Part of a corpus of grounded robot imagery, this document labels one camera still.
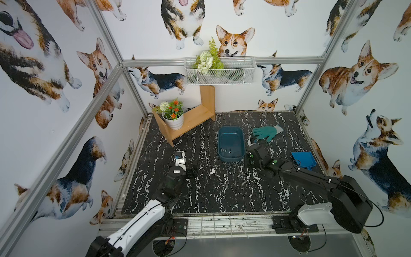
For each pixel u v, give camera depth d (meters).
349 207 0.42
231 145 1.03
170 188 0.62
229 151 1.00
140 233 0.48
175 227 0.73
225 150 1.01
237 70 0.93
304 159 0.96
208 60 0.79
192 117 1.10
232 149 1.01
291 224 0.68
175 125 0.98
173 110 0.93
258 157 0.66
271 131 1.09
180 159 0.71
